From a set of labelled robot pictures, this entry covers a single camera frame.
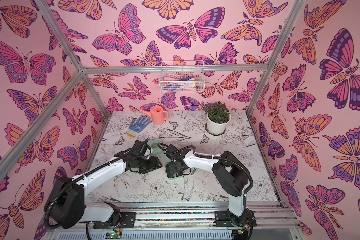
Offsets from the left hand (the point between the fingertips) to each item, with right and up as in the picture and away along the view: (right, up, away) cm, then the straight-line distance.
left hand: (160, 166), depth 85 cm
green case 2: (+8, -8, +3) cm, 11 cm away
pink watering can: (-5, +31, +22) cm, 38 cm away
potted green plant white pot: (+35, +29, +10) cm, 47 cm away
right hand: (+8, -2, +6) cm, 10 cm away
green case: (0, +11, -12) cm, 16 cm away
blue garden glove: (-22, +23, +28) cm, 42 cm away
